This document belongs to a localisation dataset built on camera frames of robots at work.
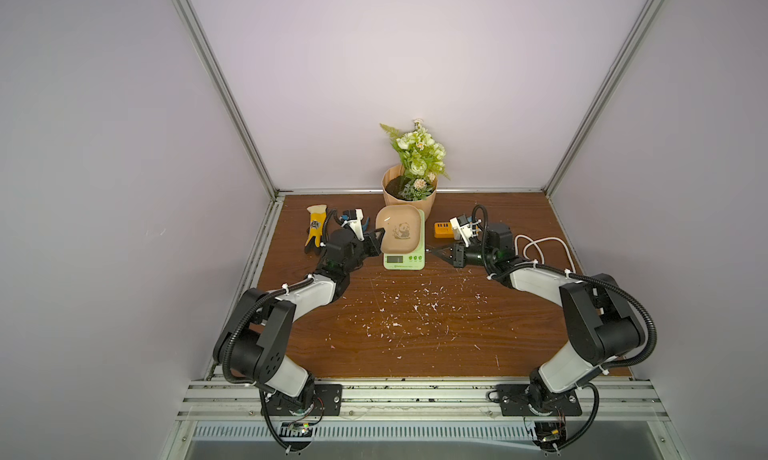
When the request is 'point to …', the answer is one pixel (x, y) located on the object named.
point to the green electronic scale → (413, 261)
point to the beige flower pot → (392, 172)
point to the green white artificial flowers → (421, 160)
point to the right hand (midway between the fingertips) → (435, 250)
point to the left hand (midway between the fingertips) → (389, 230)
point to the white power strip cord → (538, 248)
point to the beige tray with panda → (403, 227)
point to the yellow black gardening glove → (317, 219)
